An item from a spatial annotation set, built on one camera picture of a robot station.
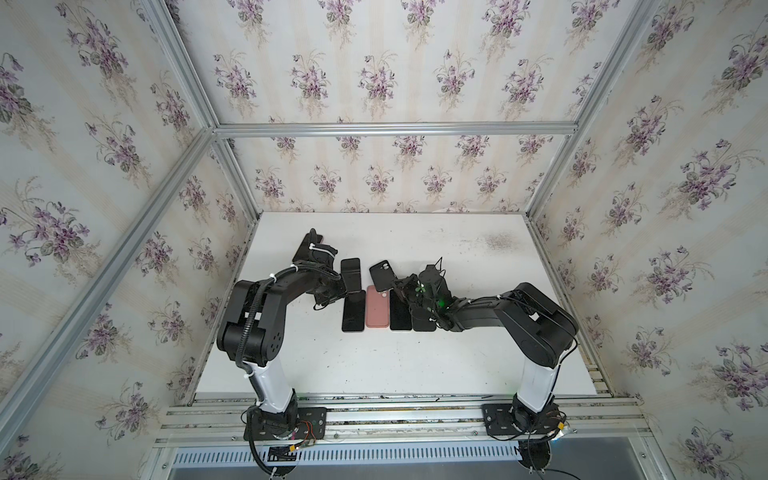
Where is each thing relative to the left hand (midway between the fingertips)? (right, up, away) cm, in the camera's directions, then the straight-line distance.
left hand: (342, 292), depth 96 cm
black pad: (+19, -6, -2) cm, 20 cm away
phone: (+4, -4, -3) cm, 7 cm away
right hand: (+14, +4, -6) cm, 16 cm away
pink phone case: (+12, -4, -3) cm, 13 cm away
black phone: (+2, +6, +5) cm, 9 cm away
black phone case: (+13, +5, +3) cm, 15 cm away
